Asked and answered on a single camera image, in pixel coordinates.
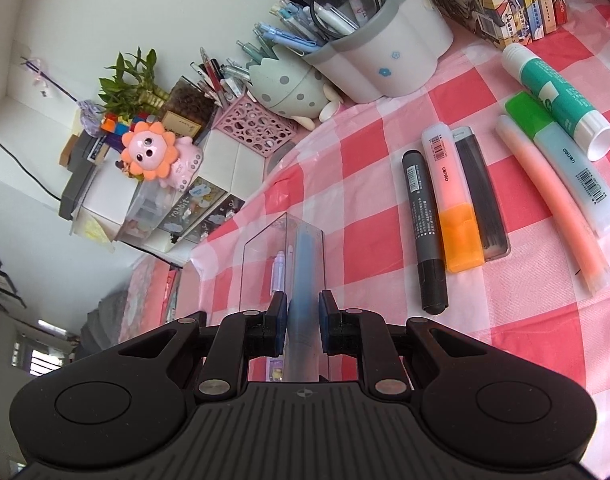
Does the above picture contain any blue highlighter pen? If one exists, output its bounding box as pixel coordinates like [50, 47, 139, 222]
[284, 226, 320, 382]

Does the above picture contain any purple slim gel pen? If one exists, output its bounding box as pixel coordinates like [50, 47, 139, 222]
[270, 250, 285, 295]

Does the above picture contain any clear plastic organizer box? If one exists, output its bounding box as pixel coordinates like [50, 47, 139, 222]
[239, 214, 329, 382]

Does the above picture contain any black permanent marker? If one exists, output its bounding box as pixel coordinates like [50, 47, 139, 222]
[401, 150, 448, 315]

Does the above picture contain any orange cap highlighter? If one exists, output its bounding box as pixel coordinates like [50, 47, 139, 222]
[421, 122, 484, 273]

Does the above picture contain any peach pink highlighter pen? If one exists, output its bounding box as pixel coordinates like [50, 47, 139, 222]
[495, 114, 610, 295]

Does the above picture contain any green cap highlighter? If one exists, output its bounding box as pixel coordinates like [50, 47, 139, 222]
[505, 92, 610, 237]

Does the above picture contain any green white glue stick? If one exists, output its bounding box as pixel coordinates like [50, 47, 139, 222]
[502, 44, 610, 162]

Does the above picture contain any black pencil lead case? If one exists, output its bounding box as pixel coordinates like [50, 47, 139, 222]
[451, 127, 511, 261]

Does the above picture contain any red white checkered cloth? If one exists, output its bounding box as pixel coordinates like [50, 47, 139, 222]
[178, 0, 610, 477]

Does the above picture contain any white mini drawer unit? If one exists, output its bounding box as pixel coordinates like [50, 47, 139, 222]
[72, 129, 296, 256]

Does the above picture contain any pink lion toy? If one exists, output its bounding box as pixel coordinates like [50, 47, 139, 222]
[120, 122, 203, 192]

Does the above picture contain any pink perforated pen cup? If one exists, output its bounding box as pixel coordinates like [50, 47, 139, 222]
[213, 94, 297, 158]

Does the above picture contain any black box on top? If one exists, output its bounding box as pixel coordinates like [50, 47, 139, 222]
[58, 130, 108, 221]

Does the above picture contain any colourful rubik cube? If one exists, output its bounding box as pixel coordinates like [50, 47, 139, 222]
[101, 112, 148, 152]

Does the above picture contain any green eggshell pen holder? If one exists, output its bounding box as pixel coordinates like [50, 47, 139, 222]
[249, 46, 344, 131]

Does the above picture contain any green bamboo plant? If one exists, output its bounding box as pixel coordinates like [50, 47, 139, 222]
[99, 48, 169, 118]

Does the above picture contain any grey white flower pen holder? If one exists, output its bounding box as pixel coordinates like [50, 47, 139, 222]
[304, 0, 454, 103]

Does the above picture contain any black magnifying glass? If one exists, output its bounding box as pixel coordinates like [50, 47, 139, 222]
[276, 0, 381, 41]

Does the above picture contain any blue spine comic book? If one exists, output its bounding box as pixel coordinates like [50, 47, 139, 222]
[492, 0, 534, 44]

